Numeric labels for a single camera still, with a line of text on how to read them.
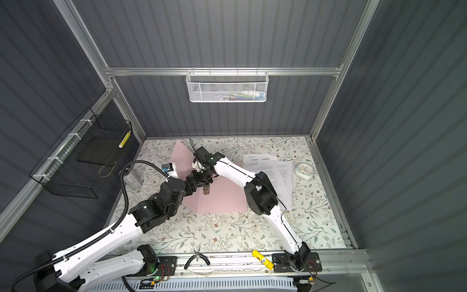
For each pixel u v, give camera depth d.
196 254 0.77
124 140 0.82
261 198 0.59
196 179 0.85
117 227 0.47
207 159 0.76
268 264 0.72
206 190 0.97
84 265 0.43
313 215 0.87
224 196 0.93
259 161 1.08
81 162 0.73
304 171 1.00
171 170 0.63
